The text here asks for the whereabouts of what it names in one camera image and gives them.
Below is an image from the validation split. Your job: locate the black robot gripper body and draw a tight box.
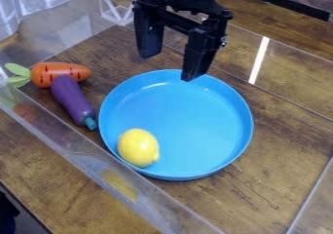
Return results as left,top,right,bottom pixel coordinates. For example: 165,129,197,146
133,0,233,40

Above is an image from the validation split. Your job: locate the clear acrylic back barrier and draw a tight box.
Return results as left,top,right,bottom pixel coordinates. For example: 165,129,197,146
97,0,333,122

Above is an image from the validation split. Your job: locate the round blue plastic tray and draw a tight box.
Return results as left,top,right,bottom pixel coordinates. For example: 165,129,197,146
98,69,253,180

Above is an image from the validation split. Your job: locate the orange toy carrot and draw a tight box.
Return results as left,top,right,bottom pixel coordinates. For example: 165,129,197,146
4,61,92,88

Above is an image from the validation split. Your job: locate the purple toy eggplant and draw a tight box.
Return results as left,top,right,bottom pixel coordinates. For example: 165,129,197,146
50,75,96,130

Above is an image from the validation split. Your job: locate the yellow toy lemon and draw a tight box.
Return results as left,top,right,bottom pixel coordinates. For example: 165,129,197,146
117,129,160,168

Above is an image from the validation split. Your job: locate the clear acrylic barrier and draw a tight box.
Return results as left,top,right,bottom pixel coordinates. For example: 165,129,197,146
0,77,224,234
97,0,333,122

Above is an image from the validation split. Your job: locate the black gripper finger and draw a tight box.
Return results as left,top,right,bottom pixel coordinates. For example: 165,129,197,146
181,27,220,82
134,4,164,59

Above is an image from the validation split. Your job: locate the clear acrylic front barrier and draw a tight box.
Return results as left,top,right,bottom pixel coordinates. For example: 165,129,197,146
0,77,224,234

